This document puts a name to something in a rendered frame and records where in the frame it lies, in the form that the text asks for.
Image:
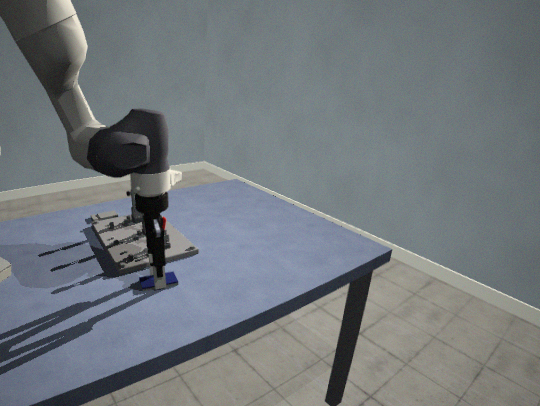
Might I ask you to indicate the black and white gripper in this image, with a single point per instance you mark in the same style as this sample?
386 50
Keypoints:
154 233

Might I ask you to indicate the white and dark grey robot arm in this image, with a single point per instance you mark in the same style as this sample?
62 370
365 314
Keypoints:
138 142

